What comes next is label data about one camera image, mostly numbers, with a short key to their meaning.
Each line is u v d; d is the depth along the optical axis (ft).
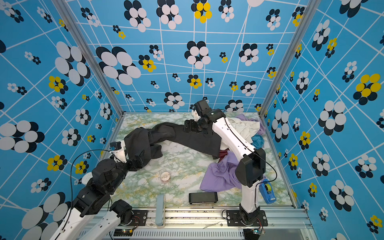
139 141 2.77
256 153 1.56
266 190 2.54
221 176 2.75
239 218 2.37
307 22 2.37
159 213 2.57
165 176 2.84
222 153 3.09
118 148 1.83
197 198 2.33
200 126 2.27
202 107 2.11
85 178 2.31
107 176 1.58
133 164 1.96
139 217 2.41
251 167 1.54
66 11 2.30
